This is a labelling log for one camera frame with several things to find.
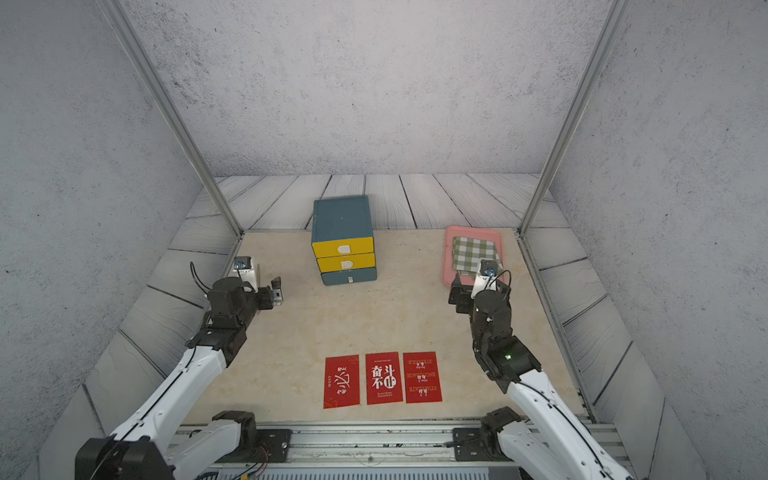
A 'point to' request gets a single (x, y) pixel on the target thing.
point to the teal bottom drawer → (349, 276)
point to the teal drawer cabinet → (340, 218)
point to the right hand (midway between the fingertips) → (475, 276)
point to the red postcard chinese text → (383, 377)
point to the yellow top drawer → (343, 247)
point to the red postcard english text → (422, 378)
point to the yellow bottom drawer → (330, 264)
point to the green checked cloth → (468, 254)
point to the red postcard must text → (342, 381)
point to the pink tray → (451, 232)
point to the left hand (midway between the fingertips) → (267, 277)
